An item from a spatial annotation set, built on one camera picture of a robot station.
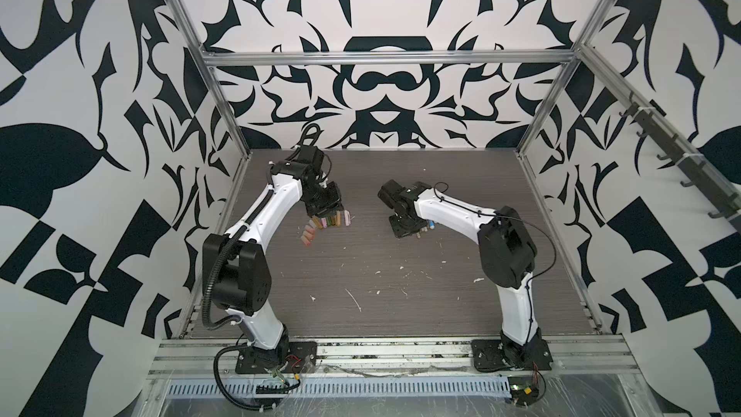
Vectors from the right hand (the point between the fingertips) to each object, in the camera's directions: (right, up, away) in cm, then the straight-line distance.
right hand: (404, 225), depth 94 cm
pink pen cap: (-27, 0, +5) cm, 27 cm away
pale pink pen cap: (-18, +1, +5) cm, 19 cm away
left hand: (-20, +8, -8) cm, 23 cm away
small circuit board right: (+27, -36, -23) cm, 51 cm away
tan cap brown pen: (+5, -3, +2) cm, 6 cm away
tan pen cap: (-29, +1, +5) cm, 29 cm away
